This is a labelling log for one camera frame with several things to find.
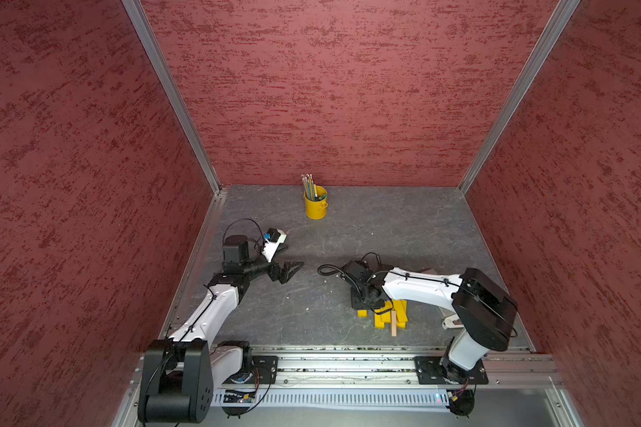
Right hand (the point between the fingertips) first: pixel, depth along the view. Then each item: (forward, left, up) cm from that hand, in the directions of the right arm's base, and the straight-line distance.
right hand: (360, 308), depth 86 cm
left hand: (+11, +22, +15) cm, 28 cm away
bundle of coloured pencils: (+43, +17, +15) cm, 49 cm away
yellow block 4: (-2, -13, +2) cm, 14 cm away
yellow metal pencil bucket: (+39, +15, +6) cm, 42 cm away
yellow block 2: (-7, -4, +15) cm, 17 cm away
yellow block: (-2, 0, +3) cm, 4 cm away
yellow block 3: (+1, -11, +2) cm, 11 cm away
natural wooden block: (-4, -10, +3) cm, 11 cm away
